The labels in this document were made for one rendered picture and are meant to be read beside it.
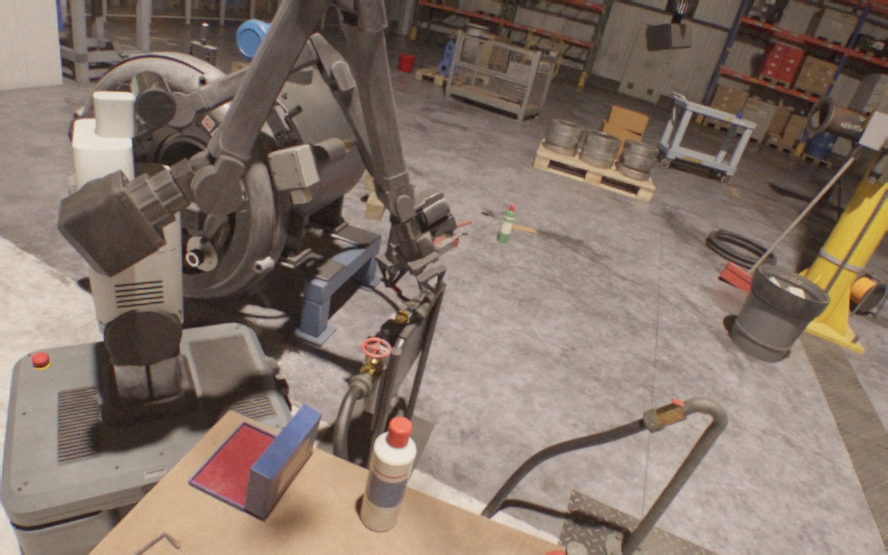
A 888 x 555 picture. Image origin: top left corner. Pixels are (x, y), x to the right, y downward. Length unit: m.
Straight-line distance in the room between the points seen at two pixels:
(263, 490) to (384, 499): 0.19
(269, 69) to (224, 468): 0.67
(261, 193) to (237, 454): 0.73
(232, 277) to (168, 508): 0.83
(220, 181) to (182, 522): 0.54
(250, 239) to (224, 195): 0.64
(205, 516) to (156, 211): 0.49
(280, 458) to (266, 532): 0.13
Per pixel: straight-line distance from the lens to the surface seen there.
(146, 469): 1.28
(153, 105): 1.02
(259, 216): 1.46
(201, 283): 1.70
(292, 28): 0.85
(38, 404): 1.48
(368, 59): 0.91
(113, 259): 0.91
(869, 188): 3.86
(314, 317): 1.96
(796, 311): 2.97
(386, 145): 0.96
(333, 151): 1.55
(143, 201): 0.88
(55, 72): 5.68
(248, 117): 0.86
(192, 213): 1.58
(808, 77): 16.28
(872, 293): 4.68
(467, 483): 1.64
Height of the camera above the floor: 1.24
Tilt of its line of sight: 29 degrees down
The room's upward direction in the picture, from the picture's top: 14 degrees clockwise
